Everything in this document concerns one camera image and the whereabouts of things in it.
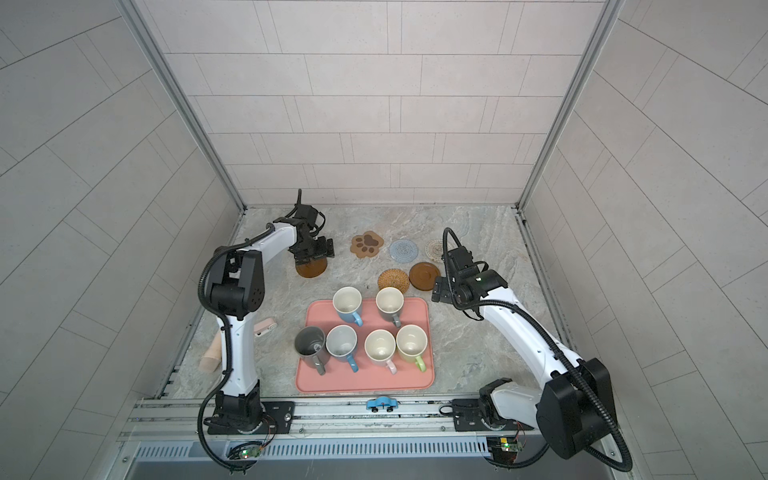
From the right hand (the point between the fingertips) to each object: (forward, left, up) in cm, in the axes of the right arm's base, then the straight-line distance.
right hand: (448, 292), depth 83 cm
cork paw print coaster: (+25, +24, -7) cm, 36 cm away
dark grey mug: (-10, +39, -4) cm, 40 cm away
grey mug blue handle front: (-10, +31, -5) cm, 32 cm away
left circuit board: (-33, +49, -4) cm, 59 cm away
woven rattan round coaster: (+11, +16, -8) cm, 21 cm away
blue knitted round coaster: (+21, +12, -7) cm, 25 cm away
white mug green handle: (-11, +11, -7) cm, 17 cm away
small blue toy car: (-25, +20, -6) cm, 32 cm away
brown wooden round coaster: (+17, +43, -8) cm, 47 cm away
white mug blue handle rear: (+1, +29, -3) cm, 30 cm away
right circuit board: (-35, -8, -10) cm, 38 cm away
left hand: (+23, +38, -8) cm, 45 cm away
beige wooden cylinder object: (-13, +64, -4) cm, 65 cm away
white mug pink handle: (-11, +20, -7) cm, 24 cm away
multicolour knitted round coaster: (+21, +1, -7) cm, 22 cm away
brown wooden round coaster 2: (+11, +6, -8) cm, 15 cm away
